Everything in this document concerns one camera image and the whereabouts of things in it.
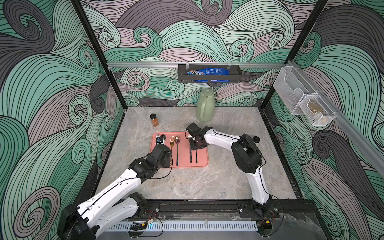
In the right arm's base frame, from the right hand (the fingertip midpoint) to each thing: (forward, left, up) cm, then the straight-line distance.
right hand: (198, 145), depth 97 cm
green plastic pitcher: (+18, -5, +18) cm, 26 cm away
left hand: (-13, +18, +13) cm, 26 cm away
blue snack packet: (+33, -7, +35) cm, 49 cm away
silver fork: (-8, +5, 0) cm, 9 cm away
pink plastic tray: (-7, +11, 0) cm, 13 cm away
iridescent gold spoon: (+3, +14, +2) cm, 14 cm away
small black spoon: (-8, +2, 0) cm, 8 cm away
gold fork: (+2, +17, +1) cm, 18 cm away
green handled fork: (+7, +28, +2) cm, 29 cm away
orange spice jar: (+16, +30, +7) cm, 35 cm away
